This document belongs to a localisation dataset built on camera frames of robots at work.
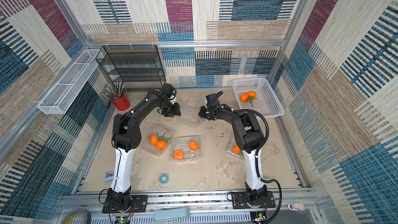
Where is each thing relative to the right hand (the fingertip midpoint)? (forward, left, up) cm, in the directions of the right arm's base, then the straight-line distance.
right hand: (202, 115), depth 103 cm
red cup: (+9, +55, +2) cm, 56 cm away
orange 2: (+15, -35, +4) cm, 38 cm away
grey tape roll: (-53, +52, +1) cm, 74 cm away
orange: (+13, -29, +3) cm, 31 cm away
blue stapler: (-37, +49, -1) cm, 61 cm away
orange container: (-19, +28, +4) cm, 34 cm away
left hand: (-2, +15, +4) cm, 16 cm away
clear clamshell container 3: (-22, +10, -3) cm, 24 cm away
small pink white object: (-51, -40, +2) cm, 65 cm away
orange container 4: (-27, +13, +1) cm, 30 cm away
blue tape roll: (-38, +20, -2) cm, 43 cm away
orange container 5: (-25, -18, +3) cm, 31 cm away
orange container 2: (-22, +23, +3) cm, 32 cm away
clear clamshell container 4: (-23, -15, -1) cm, 27 cm away
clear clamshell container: (+6, +9, 0) cm, 11 cm away
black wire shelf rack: (+29, +47, +19) cm, 59 cm away
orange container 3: (-22, +5, +2) cm, 23 cm away
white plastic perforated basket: (+18, -40, 0) cm, 44 cm away
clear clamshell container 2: (-12, +24, -2) cm, 27 cm away
